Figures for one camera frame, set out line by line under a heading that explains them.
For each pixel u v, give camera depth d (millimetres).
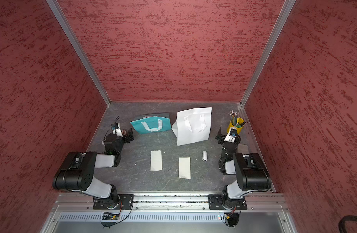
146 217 775
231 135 740
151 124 897
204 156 874
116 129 793
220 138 810
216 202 739
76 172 444
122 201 741
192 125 878
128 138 849
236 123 950
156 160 897
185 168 880
